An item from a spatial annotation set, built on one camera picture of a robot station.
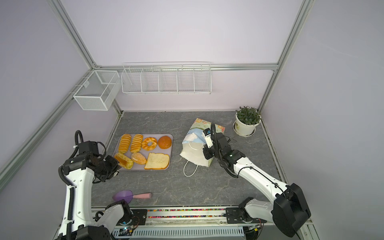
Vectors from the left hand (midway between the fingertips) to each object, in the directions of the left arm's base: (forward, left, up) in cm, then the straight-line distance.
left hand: (120, 169), depth 73 cm
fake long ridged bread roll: (+10, +5, -12) cm, 16 cm away
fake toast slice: (+10, -13, -15) cm, 23 cm away
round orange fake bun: (+22, -18, -12) cm, 30 cm away
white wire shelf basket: (+56, -21, +14) cm, 62 cm away
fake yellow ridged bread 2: (+24, +9, -14) cm, 29 cm away
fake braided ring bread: (+23, -4, -14) cm, 28 cm away
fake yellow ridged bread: (+24, +1, -14) cm, 28 cm away
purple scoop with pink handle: (-9, 0, -15) cm, 17 cm away
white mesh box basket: (+53, +25, +8) cm, 59 cm away
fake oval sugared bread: (+11, -3, -11) cm, 16 cm away
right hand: (+11, -43, -1) cm, 45 cm away
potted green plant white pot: (+29, -72, 0) cm, 77 cm away
